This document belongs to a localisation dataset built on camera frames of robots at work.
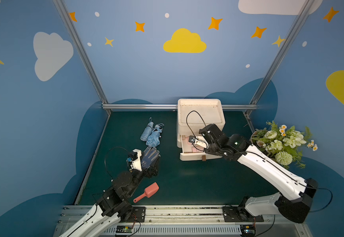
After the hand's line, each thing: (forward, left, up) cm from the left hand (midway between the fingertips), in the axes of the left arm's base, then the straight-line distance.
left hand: (151, 154), depth 71 cm
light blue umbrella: (+29, +8, -20) cm, 37 cm away
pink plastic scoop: (-12, +3, -22) cm, 25 cm away
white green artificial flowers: (+4, -62, +7) cm, 62 cm away
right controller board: (-28, -49, -26) cm, 62 cm away
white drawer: (+6, -22, -13) cm, 26 cm away
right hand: (+10, -31, +3) cm, 33 cm away
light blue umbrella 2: (+21, +3, -19) cm, 28 cm away
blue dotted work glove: (+12, +5, -24) cm, 27 cm away
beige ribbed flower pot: (+16, -56, -6) cm, 59 cm away
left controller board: (-29, +13, -25) cm, 40 cm away
